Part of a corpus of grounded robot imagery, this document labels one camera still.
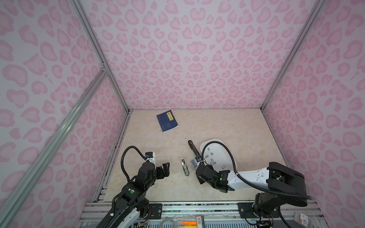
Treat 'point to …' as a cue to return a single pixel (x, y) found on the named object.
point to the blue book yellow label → (167, 121)
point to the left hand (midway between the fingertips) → (163, 162)
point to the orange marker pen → (188, 223)
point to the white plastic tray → (215, 154)
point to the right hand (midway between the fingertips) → (198, 169)
